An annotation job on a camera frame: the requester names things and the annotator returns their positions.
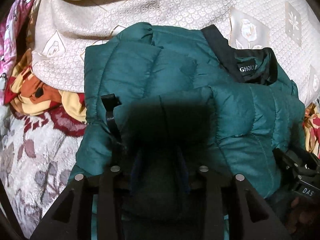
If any beige patterned quilt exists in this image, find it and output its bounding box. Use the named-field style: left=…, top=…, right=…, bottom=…
left=27, top=0, right=319, bottom=105

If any person's right hand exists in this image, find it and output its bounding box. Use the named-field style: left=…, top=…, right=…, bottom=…
left=285, top=197, right=319, bottom=235

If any teal quilted puffer jacket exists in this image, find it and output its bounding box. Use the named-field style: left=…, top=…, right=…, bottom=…
left=67, top=22, right=307, bottom=240

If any white floral plush blanket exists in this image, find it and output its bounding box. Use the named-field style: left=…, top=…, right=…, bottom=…
left=1, top=106, right=86, bottom=238

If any red yellow orange cloth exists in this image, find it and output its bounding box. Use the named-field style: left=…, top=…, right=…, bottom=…
left=4, top=49, right=86, bottom=123

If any pink penguin print blanket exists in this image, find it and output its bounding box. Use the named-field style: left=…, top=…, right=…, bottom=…
left=1, top=0, right=34, bottom=105

